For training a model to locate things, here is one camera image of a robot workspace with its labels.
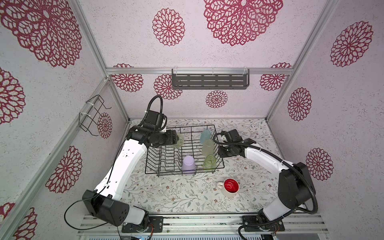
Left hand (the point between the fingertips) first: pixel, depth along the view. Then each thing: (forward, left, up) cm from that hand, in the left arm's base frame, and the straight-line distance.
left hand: (171, 141), depth 76 cm
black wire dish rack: (+10, -13, -25) cm, 30 cm away
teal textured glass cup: (+18, -20, -18) cm, 32 cm away
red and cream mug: (-15, -31, -24) cm, 42 cm away
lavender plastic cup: (-8, -8, -12) cm, 17 cm away
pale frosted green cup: (+5, -20, -14) cm, 25 cm away
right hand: (+3, -27, -14) cm, 30 cm away
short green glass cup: (-3, -21, -18) cm, 28 cm away
